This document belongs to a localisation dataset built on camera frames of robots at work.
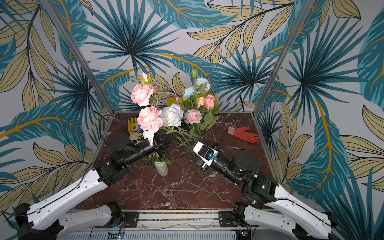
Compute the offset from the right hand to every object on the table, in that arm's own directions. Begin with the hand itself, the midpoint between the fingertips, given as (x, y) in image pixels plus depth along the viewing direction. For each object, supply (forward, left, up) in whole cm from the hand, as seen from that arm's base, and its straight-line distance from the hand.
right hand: (192, 141), depth 52 cm
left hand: (+5, +6, -3) cm, 8 cm away
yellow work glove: (+35, +39, -38) cm, 65 cm away
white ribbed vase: (+5, +16, -31) cm, 35 cm away
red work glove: (+35, -37, -44) cm, 68 cm away
